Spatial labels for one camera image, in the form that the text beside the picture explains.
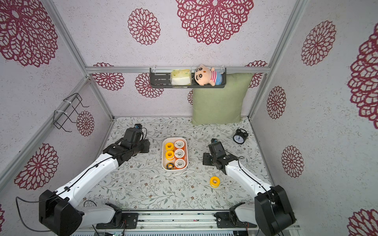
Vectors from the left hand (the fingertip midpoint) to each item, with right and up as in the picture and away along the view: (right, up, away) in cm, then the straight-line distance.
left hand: (147, 144), depth 82 cm
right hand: (+34, -7, +5) cm, 35 cm away
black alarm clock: (+59, +3, +18) cm, 62 cm away
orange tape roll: (+17, -2, +17) cm, 24 cm away
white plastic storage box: (+8, -12, +11) cm, 18 cm away
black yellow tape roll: (+12, -15, +10) cm, 21 cm away
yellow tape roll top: (+12, -4, +15) cm, 20 cm away
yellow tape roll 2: (+39, -24, +3) cm, 46 cm away
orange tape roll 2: (+18, -7, +12) cm, 23 cm away
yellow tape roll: (+11, -8, +13) cm, 19 cm away
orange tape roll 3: (+18, -13, +6) cm, 23 cm away
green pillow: (+46, +25, +20) cm, 56 cm away
